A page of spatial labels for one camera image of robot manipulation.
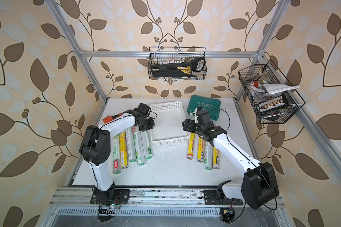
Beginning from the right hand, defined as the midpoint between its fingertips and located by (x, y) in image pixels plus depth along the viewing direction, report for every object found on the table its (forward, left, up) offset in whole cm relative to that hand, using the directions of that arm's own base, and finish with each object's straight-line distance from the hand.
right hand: (188, 124), depth 84 cm
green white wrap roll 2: (-7, +32, -13) cm, 35 cm away
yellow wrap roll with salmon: (-8, -2, -13) cm, 15 cm away
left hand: (+5, +21, -9) cm, 24 cm away
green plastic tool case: (+25, -21, -11) cm, 35 cm away
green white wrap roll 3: (-4, +26, -13) cm, 29 cm away
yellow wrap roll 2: (-14, -17, -14) cm, 26 cm away
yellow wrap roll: (-10, -8, -14) cm, 19 cm away
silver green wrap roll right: (-14, -11, -13) cm, 22 cm away
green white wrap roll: (-5, +37, -13) cm, 40 cm away
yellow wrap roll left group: (-9, +41, -13) cm, 44 cm away
